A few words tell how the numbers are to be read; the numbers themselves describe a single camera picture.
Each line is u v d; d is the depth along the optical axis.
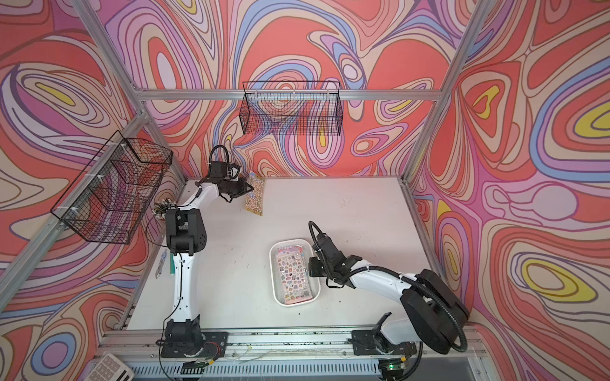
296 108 0.96
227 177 0.97
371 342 0.73
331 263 0.66
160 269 0.89
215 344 0.73
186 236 0.65
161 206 0.88
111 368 0.69
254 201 1.06
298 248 0.91
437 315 0.42
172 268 0.89
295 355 0.72
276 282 0.83
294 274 0.84
